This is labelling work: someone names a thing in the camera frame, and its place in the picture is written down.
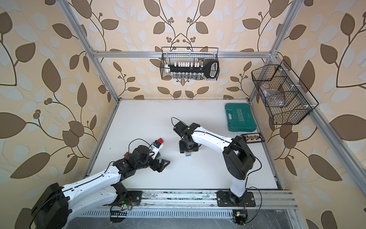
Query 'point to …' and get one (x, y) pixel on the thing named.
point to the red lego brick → (160, 140)
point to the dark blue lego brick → (188, 155)
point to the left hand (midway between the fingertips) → (164, 158)
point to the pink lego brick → (188, 153)
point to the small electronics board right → (239, 216)
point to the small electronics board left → (118, 213)
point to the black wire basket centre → (166, 75)
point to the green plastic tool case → (240, 117)
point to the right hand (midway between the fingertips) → (186, 150)
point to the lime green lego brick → (188, 154)
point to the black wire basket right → (288, 101)
